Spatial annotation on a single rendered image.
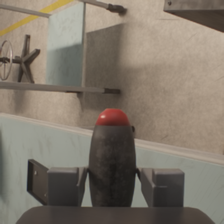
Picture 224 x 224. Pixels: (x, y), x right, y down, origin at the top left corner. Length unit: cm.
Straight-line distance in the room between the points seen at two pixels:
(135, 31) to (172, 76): 44
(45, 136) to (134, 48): 136
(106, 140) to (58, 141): 46
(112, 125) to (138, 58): 175
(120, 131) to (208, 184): 21
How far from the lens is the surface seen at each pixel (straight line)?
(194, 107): 159
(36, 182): 71
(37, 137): 70
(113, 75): 208
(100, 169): 16
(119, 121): 16
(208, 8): 55
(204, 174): 35
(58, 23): 219
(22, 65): 337
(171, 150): 38
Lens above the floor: 129
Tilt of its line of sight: 38 degrees down
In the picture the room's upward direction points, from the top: 89 degrees counter-clockwise
